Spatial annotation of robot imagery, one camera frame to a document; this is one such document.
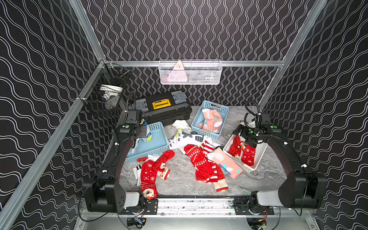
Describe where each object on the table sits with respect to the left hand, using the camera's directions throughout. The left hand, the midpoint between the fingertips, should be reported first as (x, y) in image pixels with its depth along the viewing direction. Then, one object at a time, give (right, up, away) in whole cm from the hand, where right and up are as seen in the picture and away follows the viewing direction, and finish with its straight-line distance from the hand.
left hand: (137, 128), depth 81 cm
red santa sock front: (+7, -24, +3) cm, 25 cm away
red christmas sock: (+68, -18, +11) cm, 72 cm away
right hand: (+59, -4, +3) cm, 59 cm away
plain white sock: (+26, +1, +27) cm, 38 cm away
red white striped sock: (+42, -13, +11) cm, 45 cm away
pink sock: (+47, +4, +22) cm, 52 cm away
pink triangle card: (+23, +34, +8) cm, 42 cm away
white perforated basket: (+76, -16, +12) cm, 79 cm away
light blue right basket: (+45, +18, +34) cm, 60 cm away
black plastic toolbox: (+14, +13, +16) cm, 25 cm away
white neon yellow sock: (+3, -7, +12) cm, 14 cm away
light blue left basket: (+9, -12, +20) cm, 25 cm away
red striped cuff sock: (+40, -26, +4) cm, 48 cm away
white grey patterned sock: (+25, -9, +17) cm, 31 cm away
